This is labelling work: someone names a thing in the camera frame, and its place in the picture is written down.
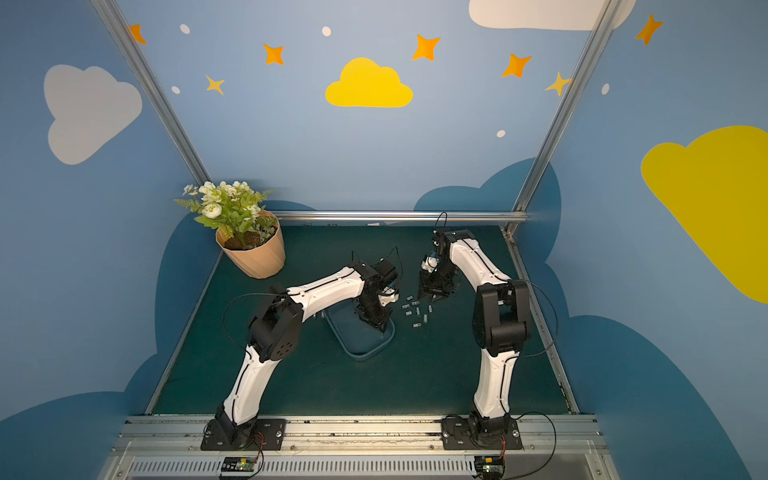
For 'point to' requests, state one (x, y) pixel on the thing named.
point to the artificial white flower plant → (233, 206)
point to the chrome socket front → (416, 325)
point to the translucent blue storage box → (357, 337)
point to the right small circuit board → (490, 467)
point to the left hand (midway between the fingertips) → (382, 323)
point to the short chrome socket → (408, 313)
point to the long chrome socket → (425, 318)
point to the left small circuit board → (238, 466)
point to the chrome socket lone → (430, 308)
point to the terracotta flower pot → (261, 261)
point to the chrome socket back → (409, 298)
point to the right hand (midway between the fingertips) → (428, 295)
